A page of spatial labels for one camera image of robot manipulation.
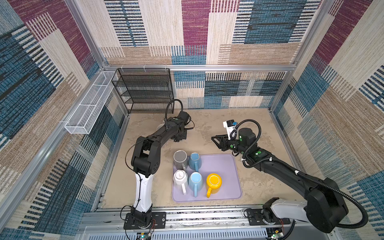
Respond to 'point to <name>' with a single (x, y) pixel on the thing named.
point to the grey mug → (180, 160)
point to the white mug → (180, 180)
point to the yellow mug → (214, 183)
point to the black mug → (186, 121)
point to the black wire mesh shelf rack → (145, 90)
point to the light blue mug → (195, 182)
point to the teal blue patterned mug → (195, 162)
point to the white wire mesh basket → (83, 118)
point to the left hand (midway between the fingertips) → (180, 134)
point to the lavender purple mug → (160, 126)
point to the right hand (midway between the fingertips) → (214, 139)
